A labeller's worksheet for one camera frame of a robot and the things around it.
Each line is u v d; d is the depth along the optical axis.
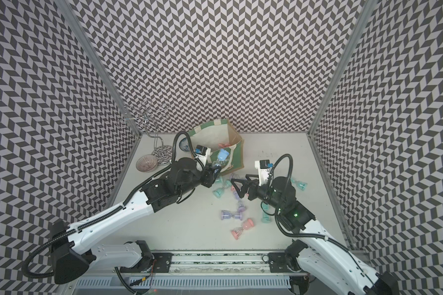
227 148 0.82
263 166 0.61
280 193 0.53
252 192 0.61
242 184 0.62
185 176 0.52
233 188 0.65
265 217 0.83
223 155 0.71
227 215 0.83
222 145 1.05
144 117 0.84
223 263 0.74
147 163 1.02
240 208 0.84
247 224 0.82
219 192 0.89
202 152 0.60
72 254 0.39
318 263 0.57
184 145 1.09
